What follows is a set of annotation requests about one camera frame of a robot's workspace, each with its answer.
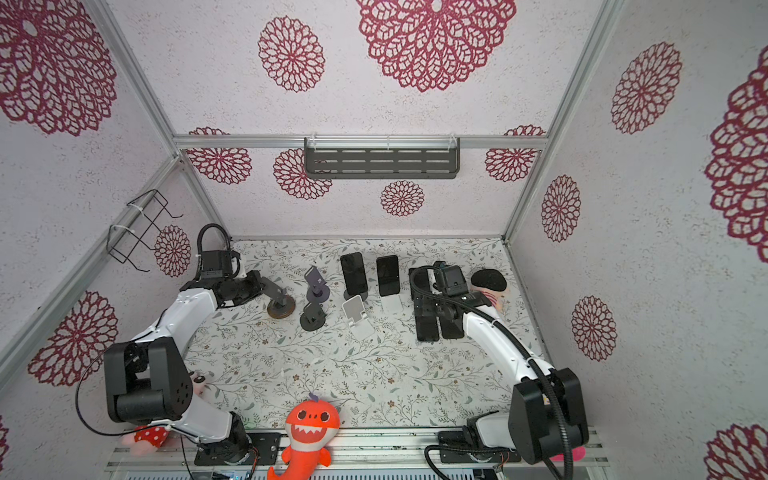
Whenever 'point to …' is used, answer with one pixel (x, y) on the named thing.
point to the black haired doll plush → (491, 284)
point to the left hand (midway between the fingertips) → (267, 289)
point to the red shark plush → (311, 427)
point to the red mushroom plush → (145, 439)
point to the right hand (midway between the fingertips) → (429, 297)
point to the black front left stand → (313, 318)
